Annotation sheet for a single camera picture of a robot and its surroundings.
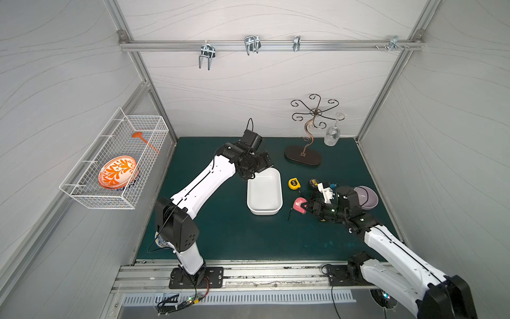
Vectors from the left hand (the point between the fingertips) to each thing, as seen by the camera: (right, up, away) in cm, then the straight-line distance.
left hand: (265, 168), depth 79 cm
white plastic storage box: (0, -13, +19) cm, 23 cm away
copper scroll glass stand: (+23, +26, +10) cm, 36 cm away
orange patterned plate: (-49, 0, -15) cm, 51 cm away
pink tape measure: (+13, -15, +1) cm, 20 cm away
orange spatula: (-51, +13, -1) cm, 53 cm away
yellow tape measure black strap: (+15, -9, +19) cm, 26 cm away
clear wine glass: (+33, +15, +16) cm, 39 cm away
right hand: (+16, -16, +1) cm, 23 cm away
